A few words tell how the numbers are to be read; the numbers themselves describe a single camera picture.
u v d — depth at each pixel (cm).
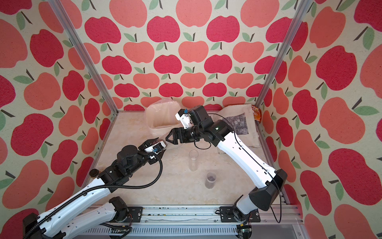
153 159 63
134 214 75
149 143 64
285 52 85
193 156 77
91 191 48
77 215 45
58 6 69
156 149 58
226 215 73
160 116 95
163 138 69
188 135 58
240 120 98
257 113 111
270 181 40
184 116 62
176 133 58
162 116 96
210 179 76
